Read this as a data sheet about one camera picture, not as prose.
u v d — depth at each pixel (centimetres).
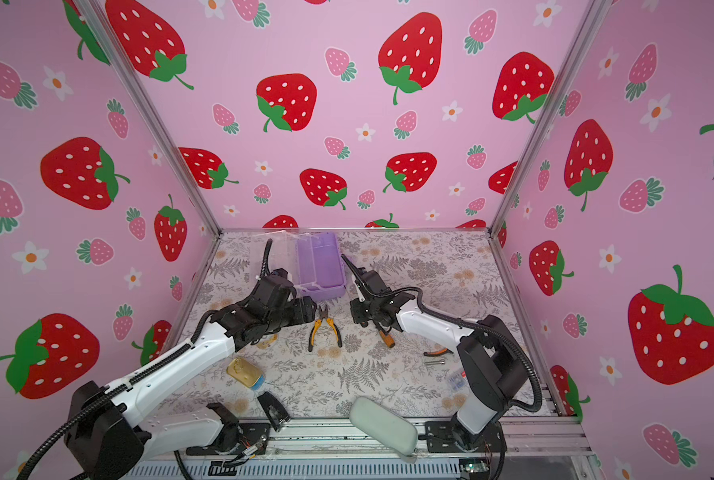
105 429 39
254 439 73
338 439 76
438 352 88
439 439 73
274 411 78
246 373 81
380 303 68
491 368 45
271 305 61
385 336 91
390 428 75
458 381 82
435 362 86
